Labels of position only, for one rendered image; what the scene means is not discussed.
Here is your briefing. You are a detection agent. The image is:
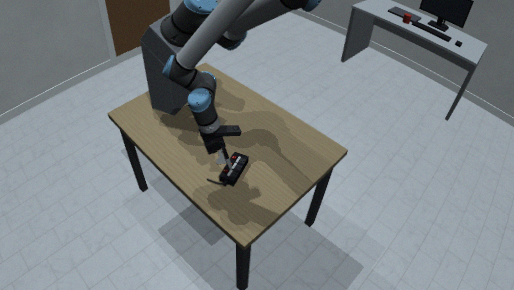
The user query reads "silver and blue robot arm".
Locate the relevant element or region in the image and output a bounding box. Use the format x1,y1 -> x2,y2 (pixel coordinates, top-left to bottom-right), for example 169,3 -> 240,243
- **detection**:
160,0 -> 321,137

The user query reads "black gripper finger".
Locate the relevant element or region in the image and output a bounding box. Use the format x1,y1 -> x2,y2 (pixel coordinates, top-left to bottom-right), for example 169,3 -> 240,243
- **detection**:
216,143 -> 232,171

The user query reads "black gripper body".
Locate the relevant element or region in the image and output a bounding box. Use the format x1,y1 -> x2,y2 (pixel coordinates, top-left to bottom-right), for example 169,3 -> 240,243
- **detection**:
199,127 -> 226,154

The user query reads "black power strip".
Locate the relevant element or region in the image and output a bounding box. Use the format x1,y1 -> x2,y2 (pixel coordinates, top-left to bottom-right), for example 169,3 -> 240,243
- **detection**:
207,152 -> 249,187

